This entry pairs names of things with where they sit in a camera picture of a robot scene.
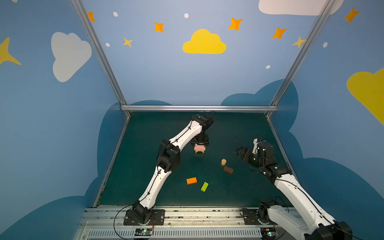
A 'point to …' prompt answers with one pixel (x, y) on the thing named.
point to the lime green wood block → (204, 186)
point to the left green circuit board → (143, 232)
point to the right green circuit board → (268, 233)
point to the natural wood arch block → (202, 150)
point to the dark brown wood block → (228, 169)
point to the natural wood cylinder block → (223, 161)
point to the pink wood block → (199, 147)
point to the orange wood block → (191, 180)
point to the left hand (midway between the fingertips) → (203, 145)
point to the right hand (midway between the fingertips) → (243, 150)
